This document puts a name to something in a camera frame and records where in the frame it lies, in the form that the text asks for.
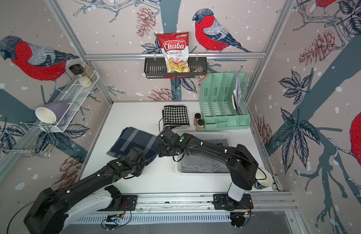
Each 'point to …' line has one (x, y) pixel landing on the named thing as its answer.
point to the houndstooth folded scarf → (175, 117)
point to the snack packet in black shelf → (200, 77)
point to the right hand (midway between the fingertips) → (162, 151)
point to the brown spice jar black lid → (197, 116)
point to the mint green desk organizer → (216, 101)
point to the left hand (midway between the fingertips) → (150, 158)
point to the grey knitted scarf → (195, 164)
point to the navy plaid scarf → (132, 137)
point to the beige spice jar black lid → (199, 126)
